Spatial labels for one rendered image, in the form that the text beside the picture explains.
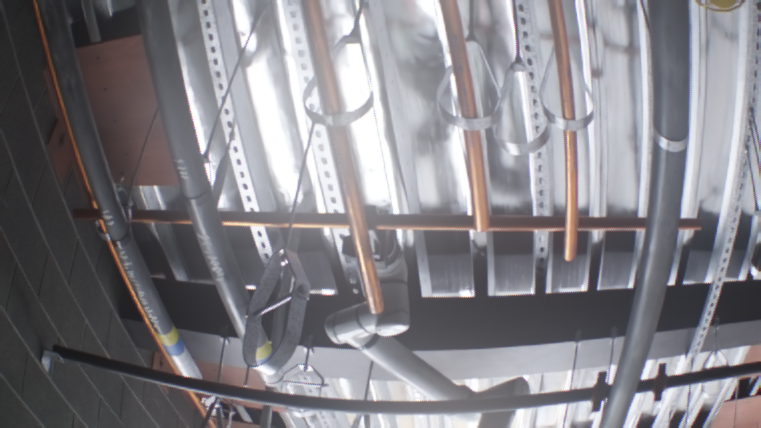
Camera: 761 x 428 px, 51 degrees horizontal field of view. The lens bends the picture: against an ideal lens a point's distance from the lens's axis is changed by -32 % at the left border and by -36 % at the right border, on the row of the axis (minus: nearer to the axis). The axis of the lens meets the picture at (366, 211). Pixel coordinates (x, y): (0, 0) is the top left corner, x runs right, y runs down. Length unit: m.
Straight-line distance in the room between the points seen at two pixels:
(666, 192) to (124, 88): 1.76
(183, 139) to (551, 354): 1.59
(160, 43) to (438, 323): 1.79
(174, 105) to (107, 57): 0.79
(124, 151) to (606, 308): 1.68
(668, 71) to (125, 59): 1.80
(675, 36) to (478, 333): 2.20
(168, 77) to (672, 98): 1.07
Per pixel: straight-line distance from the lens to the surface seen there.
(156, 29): 1.99
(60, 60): 2.14
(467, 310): 3.49
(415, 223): 2.68
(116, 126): 3.10
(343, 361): 3.45
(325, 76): 1.72
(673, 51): 1.48
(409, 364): 3.09
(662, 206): 1.76
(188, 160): 2.26
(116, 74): 2.93
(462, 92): 1.71
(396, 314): 2.88
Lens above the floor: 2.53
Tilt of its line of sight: 38 degrees up
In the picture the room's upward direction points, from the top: 10 degrees clockwise
